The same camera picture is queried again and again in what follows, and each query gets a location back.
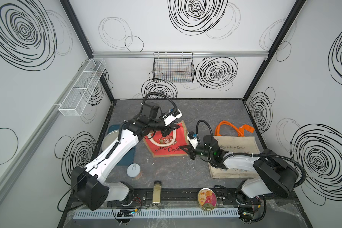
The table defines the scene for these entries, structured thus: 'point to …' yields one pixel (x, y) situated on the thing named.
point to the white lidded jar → (134, 171)
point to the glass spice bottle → (156, 193)
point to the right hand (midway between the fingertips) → (181, 148)
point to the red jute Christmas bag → (159, 146)
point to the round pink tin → (207, 198)
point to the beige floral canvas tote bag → (231, 140)
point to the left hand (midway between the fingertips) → (177, 123)
